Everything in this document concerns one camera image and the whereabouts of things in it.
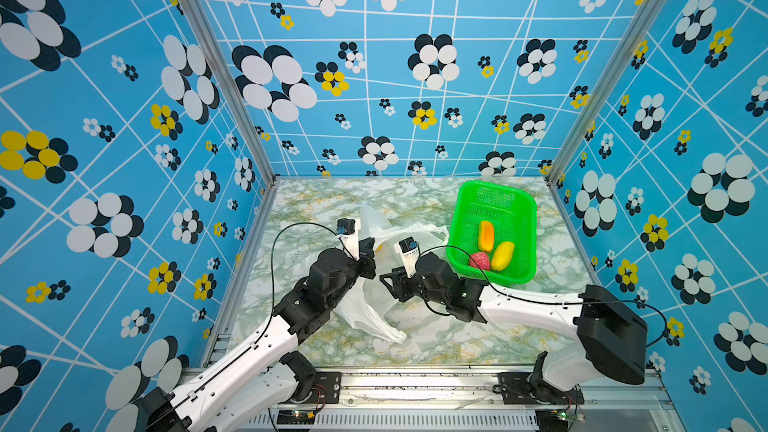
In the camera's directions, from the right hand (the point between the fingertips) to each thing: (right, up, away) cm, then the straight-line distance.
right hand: (387, 275), depth 79 cm
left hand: (-3, +10, -6) cm, 12 cm away
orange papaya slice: (+33, +8, +19) cm, 39 cm away
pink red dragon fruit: (+28, +2, +11) cm, 30 cm away
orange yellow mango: (+36, +3, +13) cm, 38 cm away
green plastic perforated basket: (+46, +15, +29) cm, 56 cm away
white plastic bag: (-4, -4, -11) cm, 12 cm away
